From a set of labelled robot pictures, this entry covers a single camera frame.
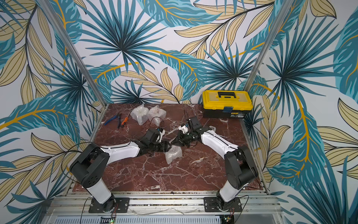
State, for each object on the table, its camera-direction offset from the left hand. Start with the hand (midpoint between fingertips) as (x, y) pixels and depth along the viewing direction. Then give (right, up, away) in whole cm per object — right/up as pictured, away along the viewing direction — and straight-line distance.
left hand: (168, 148), depth 90 cm
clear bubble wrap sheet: (-22, +23, +12) cm, 33 cm away
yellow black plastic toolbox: (+41, +30, +12) cm, 52 cm away
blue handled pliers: (-41, +21, +20) cm, 50 cm away
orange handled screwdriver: (-35, +19, +19) cm, 44 cm away
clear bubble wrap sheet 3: (+5, -1, -6) cm, 8 cm away
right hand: (+2, +5, -8) cm, 10 cm away
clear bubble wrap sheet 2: (-9, +22, +11) cm, 26 cm away
